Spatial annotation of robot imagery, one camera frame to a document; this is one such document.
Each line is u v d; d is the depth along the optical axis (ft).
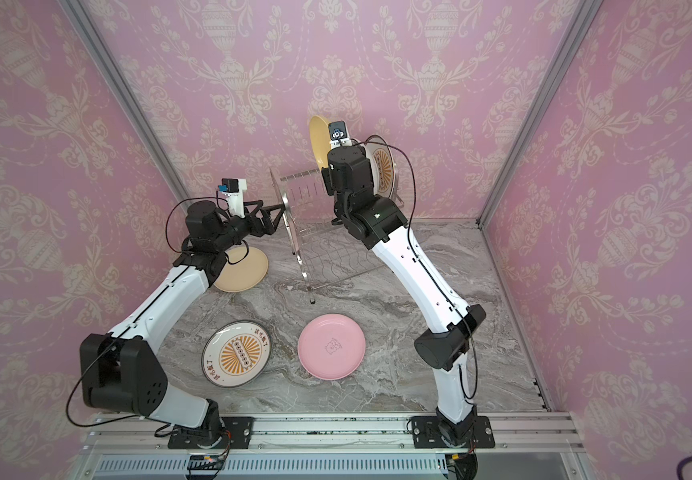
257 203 2.66
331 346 2.89
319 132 2.50
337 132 1.79
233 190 2.24
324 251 3.49
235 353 2.87
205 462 2.39
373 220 1.57
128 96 2.78
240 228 2.28
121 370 1.40
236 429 2.46
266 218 2.29
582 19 2.26
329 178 1.98
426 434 2.41
